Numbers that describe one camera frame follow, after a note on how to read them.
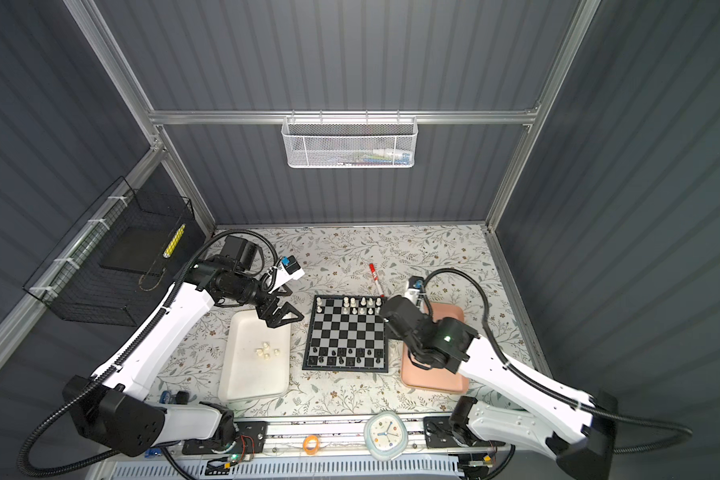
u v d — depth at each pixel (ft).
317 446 2.37
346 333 2.93
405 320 1.70
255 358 2.84
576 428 1.29
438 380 2.71
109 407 1.25
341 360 2.75
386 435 2.35
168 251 2.49
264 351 2.84
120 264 2.47
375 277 3.43
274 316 2.13
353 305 3.10
